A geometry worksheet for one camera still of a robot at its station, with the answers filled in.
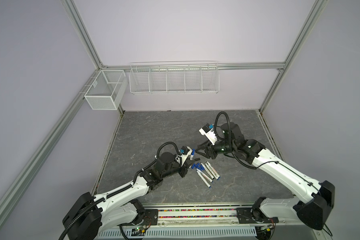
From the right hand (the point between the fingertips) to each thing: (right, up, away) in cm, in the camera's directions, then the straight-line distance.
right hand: (197, 150), depth 71 cm
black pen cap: (+1, -10, +23) cm, 25 cm away
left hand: (-2, -7, +5) cm, 9 cm away
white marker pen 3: (+7, -16, +18) cm, 25 cm away
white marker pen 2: (+5, -20, +14) cm, 25 cm away
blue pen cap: (-1, -13, +20) cm, 24 cm away
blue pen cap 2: (+3, -14, +20) cm, 24 cm away
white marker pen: (-2, -2, 0) cm, 3 cm away
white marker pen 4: (+11, -15, +18) cm, 26 cm away
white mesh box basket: (-61, +36, +34) cm, 79 cm away
